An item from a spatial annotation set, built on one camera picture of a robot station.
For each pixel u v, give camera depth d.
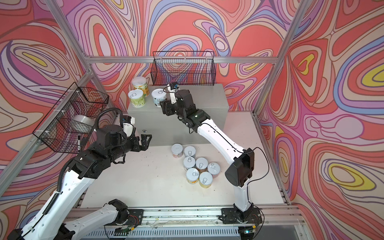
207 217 0.75
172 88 0.63
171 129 0.91
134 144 0.57
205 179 0.80
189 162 0.87
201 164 0.86
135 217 0.73
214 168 0.84
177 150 0.92
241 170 0.52
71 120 0.68
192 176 0.82
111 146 0.47
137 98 0.72
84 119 0.73
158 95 0.73
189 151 0.91
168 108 0.65
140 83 0.75
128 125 0.57
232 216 0.74
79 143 0.72
